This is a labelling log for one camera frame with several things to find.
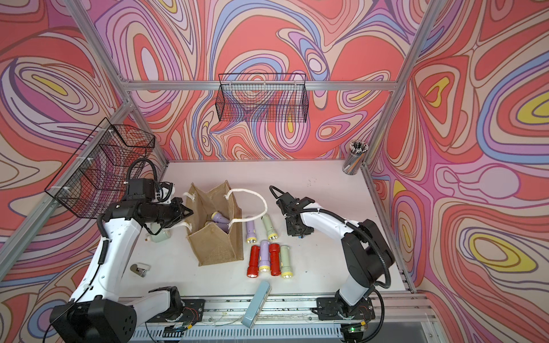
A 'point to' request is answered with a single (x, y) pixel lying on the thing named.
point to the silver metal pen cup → (353, 159)
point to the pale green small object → (164, 235)
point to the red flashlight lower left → (253, 269)
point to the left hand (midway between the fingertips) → (194, 211)
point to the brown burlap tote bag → (209, 244)
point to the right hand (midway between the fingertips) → (302, 236)
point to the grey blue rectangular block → (256, 305)
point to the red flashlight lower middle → (275, 261)
